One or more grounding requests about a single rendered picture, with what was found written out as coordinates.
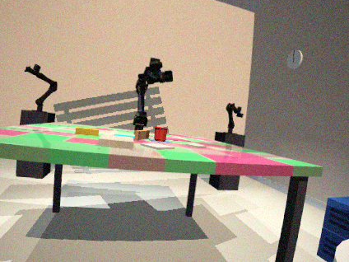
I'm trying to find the yellow rectangular block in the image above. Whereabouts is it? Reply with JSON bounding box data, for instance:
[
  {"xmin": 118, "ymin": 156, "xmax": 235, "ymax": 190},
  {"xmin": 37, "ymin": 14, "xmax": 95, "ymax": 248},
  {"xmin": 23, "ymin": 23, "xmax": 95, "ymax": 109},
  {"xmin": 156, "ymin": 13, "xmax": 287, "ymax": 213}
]
[{"xmin": 75, "ymin": 127, "xmax": 99, "ymax": 137}]

